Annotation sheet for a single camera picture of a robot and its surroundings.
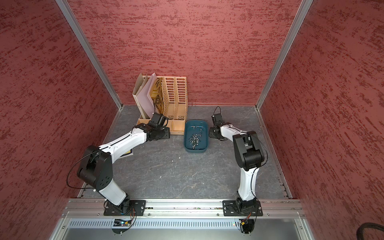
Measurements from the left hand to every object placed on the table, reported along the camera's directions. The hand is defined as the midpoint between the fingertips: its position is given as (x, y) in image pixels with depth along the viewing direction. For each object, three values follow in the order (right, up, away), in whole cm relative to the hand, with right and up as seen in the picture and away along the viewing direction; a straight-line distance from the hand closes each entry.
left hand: (166, 136), depth 91 cm
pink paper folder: (-14, +24, 0) cm, 28 cm away
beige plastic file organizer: (0, +23, +30) cm, 37 cm away
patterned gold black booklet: (-9, +26, +9) cm, 29 cm away
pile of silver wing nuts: (+18, -4, +9) cm, 20 cm away
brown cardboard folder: (-18, +34, +6) cm, 39 cm away
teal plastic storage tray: (+16, +5, +16) cm, 23 cm away
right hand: (+31, -1, +12) cm, 33 cm away
